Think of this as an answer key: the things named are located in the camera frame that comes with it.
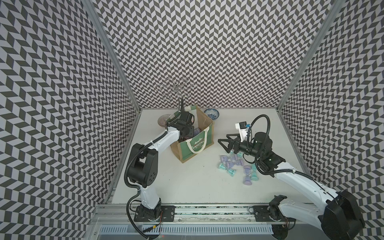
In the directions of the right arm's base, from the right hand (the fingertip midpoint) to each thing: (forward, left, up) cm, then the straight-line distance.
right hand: (222, 141), depth 74 cm
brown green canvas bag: (+6, +10, -6) cm, 13 cm away
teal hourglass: (-8, -6, -20) cm, 22 cm away
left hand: (+15, +19, -12) cm, 27 cm away
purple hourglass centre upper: (0, -3, -20) cm, 20 cm away
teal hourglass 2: (-11, -19, -21) cm, 30 cm away
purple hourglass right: (-13, -15, -21) cm, 28 cm away
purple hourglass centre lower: (-4, -6, -20) cm, 21 cm away
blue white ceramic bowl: (+36, +2, -19) cm, 41 cm away
